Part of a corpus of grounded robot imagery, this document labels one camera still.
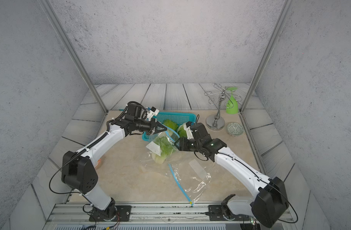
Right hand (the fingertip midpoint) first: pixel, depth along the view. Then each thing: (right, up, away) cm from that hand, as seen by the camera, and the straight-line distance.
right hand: (178, 144), depth 76 cm
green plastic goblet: (+32, +23, +11) cm, 41 cm away
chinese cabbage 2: (+2, +5, +20) cm, 21 cm away
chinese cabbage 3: (-7, -3, +4) cm, 8 cm away
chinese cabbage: (-5, +10, +26) cm, 28 cm away
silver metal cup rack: (+29, +11, +35) cm, 47 cm away
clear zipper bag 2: (+9, -19, +11) cm, 24 cm away
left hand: (-6, +8, +1) cm, 9 cm away
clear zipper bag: (-14, -3, +4) cm, 15 cm away
